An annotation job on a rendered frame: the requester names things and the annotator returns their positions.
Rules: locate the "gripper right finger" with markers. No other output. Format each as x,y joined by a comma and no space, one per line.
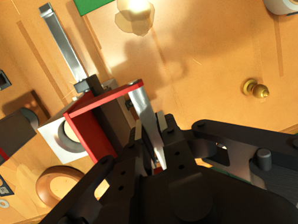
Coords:
179,151

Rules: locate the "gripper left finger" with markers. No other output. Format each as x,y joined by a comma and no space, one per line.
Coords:
121,186

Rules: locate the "silver metal bar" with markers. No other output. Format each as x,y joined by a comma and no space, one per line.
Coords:
146,116

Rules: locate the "grey cradle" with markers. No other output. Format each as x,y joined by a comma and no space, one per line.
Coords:
237,163

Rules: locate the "red cap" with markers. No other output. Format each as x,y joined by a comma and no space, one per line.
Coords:
88,130

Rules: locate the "white dispenser body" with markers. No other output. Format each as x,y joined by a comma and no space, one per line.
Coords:
52,135

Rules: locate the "black slide block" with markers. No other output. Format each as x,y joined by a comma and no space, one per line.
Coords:
89,82

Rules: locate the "green mat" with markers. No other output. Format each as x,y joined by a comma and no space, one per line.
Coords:
93,5

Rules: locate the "brown wooden bowl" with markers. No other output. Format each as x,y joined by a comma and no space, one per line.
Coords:
44,186

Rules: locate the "brass knob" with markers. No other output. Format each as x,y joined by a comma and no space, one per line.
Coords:
256,89

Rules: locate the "grey cylinder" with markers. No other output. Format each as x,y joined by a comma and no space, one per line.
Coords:
33,117

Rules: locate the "blue label holder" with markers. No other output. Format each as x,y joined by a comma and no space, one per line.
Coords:
4,186

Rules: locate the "silver washer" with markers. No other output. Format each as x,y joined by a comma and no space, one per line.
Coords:
2,203

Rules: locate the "dark grey box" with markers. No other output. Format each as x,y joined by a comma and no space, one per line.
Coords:
14,132

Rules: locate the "dark grey tray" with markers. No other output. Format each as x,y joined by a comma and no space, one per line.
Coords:
4,80

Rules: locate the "white roll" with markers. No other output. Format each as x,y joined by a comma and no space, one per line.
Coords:
279,5

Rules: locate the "grey post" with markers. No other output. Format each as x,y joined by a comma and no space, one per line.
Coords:
263,158

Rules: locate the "silver metal rail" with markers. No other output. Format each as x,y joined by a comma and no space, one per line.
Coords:
62,44

